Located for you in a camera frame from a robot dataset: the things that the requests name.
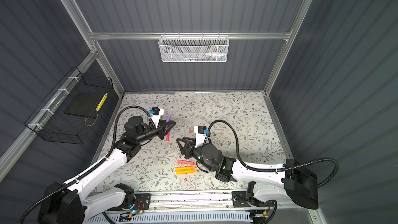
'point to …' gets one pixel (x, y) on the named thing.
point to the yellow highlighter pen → (186, 171)
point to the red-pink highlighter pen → (183, 162)
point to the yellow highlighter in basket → (101, 102)
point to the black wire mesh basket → (67, 115)
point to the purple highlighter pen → (169, 115)
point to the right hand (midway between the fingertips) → (180, 141)
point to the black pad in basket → (84, 104)
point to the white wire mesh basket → (194, 48)
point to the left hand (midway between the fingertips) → (174, 122)
